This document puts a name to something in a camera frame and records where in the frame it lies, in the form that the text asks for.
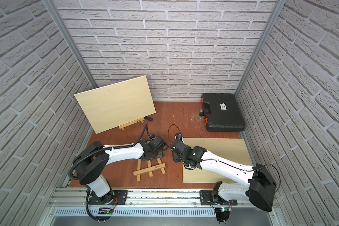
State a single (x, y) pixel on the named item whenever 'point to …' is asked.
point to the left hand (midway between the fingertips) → (162, 152)
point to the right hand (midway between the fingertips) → (179, 151)
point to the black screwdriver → (149, 118)
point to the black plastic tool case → (222, 112)
